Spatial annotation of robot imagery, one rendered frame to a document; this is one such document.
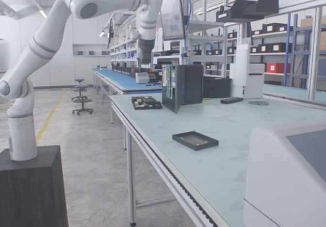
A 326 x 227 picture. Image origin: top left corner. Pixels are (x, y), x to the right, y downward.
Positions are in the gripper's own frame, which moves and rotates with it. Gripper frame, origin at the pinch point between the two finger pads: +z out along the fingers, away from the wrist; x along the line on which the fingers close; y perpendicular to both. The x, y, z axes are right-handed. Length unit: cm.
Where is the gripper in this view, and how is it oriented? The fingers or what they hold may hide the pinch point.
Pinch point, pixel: (138, 71)
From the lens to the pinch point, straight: 116.8
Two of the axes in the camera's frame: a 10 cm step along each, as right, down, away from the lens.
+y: 9.7, -0.4, 2.5
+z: -1.2, 7.8, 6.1
